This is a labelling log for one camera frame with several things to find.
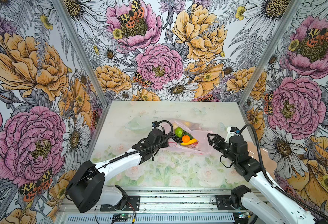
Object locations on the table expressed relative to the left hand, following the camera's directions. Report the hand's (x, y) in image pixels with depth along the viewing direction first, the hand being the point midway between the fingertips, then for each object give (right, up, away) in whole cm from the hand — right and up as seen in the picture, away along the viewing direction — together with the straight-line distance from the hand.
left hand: (165, 140), depth 85 cm
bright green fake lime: (+9, +4, +11) cm, 15 cm away
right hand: (+25, 0, -7) cm, 26 cm away
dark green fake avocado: (+13, +3, +9) cm, 17 cm away
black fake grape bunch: (+8, -1, +10) cm, 13 cm away
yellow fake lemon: (+15, +9, +16) cm, 24 cm away
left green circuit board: (-22, -36, -14) cm, 45 cm away
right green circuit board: (+40, -35, -14) cm, 55 cm away
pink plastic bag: (+21, -6, +6) cm, 23 cm away
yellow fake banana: (+17, -3, +9) cm, 19 cm away
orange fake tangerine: (+13, 0, +7) cm, 15 cm away
